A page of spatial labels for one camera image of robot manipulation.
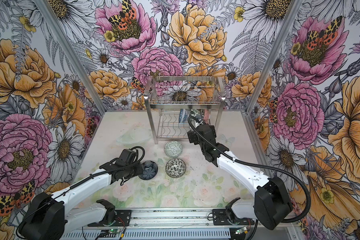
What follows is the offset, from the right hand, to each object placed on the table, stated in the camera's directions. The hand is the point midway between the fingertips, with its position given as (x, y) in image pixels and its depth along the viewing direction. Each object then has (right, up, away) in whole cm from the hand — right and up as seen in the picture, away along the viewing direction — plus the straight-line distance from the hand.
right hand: (200, 132), depth 84 cm
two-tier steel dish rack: (-18, +23, +36) cm, 46 cm away
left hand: (-33, -23, +2) cm, 41 cm away
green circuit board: (-42, -45, -12) cm, 63 cm away
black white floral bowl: (-14, -21, +6) cm, 26 cm away
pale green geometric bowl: (-16, -12, +15) cm, 25 cm away
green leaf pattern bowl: (-2, +13, +29) cm, 32 cm away
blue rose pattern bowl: (-9, +10, +20) cm, 24 cm away
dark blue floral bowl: (-29, -23, +6) cm, 37 cm away
